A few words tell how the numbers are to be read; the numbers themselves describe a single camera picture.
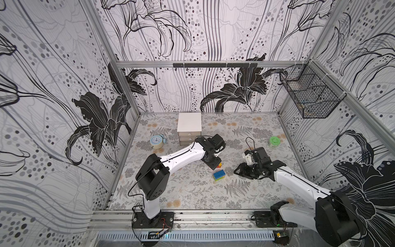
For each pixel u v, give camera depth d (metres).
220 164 0.88
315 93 0.88
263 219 0.72
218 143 0.67
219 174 0.84
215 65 0.90
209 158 0.69
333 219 0.40
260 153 0.68
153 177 0.45
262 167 0.65
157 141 0.98
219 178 0.85
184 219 0.75
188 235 0.76
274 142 0.96
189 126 0.93
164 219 0.73
